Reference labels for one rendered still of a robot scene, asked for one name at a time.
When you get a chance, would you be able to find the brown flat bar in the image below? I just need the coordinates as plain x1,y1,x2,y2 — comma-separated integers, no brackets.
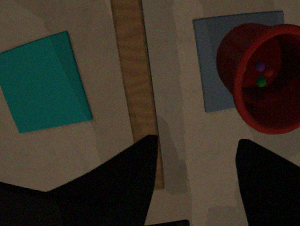
110,0,165,190

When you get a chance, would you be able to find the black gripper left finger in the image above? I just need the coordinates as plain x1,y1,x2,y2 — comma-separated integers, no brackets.
0,134,159,226

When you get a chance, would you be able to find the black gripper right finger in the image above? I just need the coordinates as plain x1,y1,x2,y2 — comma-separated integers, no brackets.
235,140,300,226

